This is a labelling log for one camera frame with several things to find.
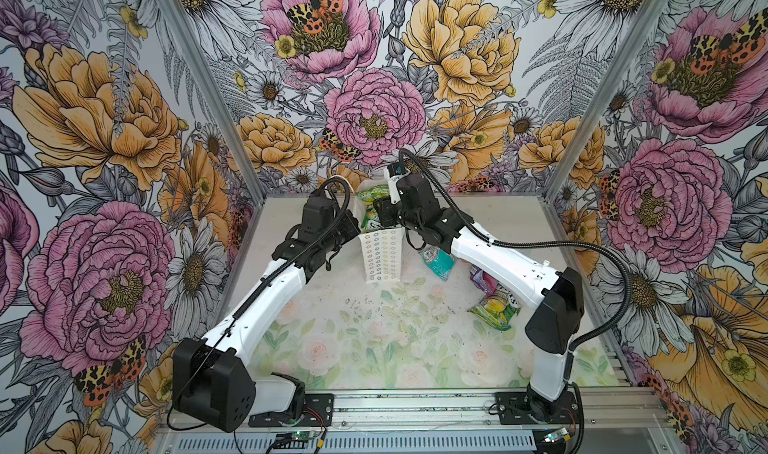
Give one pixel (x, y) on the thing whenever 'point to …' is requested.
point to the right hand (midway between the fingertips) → (379, 211)
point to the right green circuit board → (557, 434)
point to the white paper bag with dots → (382, 249)
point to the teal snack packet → (438, 261)
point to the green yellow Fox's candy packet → (369, 196)
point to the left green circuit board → (301, 435)
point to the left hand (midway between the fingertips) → (359, 229)
